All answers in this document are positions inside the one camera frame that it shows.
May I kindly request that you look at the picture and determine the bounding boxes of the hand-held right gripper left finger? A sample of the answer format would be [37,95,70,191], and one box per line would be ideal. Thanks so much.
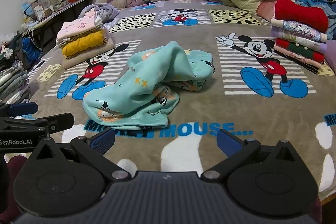
[31,131,132,182]

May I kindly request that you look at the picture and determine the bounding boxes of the black desk lamp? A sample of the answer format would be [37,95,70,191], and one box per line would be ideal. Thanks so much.
[23,0,39,16]

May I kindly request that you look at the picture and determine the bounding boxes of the red and green folded garment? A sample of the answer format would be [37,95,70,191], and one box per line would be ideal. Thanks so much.
[274,39,326,63]

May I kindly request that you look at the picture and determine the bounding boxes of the grey crumpled cloth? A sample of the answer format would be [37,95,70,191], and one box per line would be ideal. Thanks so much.
[79,3,120,24]

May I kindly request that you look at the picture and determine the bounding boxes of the cartoon mouse printed blanket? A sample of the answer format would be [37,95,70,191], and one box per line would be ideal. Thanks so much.
[26,0,336,203]

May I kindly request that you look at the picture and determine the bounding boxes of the light blue bag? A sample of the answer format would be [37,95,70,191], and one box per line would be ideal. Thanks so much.
[20,0,36,16]

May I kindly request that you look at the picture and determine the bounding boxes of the teal printed garment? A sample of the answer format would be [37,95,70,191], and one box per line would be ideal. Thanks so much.
[83,41,214,128]

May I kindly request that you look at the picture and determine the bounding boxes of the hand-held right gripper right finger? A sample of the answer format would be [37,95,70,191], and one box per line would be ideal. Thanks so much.
[202,129,302,182]

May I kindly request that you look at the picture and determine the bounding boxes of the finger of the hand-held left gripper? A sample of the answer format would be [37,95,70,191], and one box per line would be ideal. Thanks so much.
[0,113,75,136]
[0,102,39,118]

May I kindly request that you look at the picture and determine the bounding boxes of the pale pink folded garment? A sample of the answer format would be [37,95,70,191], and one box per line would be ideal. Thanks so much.
[273,47,326,74]

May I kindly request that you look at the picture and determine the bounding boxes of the lilac cloth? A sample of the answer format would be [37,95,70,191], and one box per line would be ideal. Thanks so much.
[324,40,336,78]

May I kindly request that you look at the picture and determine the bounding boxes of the white sequined folded garment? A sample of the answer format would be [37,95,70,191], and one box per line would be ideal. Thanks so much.
[270,18,328,42]

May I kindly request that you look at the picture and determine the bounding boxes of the red folded sweater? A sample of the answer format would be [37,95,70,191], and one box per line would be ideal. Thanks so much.
[274,0,330,33]

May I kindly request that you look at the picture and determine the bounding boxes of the dark wooden desk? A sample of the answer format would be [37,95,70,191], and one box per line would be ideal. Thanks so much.
[21,0,94,49]

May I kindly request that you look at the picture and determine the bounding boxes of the wooden bed frame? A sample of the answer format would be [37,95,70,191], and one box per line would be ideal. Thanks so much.
[319,193,336,224]

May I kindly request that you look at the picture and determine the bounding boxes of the pink pillow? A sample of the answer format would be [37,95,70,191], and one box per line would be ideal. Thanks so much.
[256,1,277,22]

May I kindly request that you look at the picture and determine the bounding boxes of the person's maroon clothing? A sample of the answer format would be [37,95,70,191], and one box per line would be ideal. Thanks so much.
[7,156,28,216]

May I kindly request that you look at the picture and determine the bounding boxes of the white cartons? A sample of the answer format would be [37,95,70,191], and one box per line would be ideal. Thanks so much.
[34,0,57,21]

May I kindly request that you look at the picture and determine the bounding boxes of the yellow folded garment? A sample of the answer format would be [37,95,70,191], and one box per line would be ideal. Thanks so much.
[62,30,107,58]

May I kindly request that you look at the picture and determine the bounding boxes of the pile of folded clothes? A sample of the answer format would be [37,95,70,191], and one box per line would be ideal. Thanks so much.
[0,33,44,105]

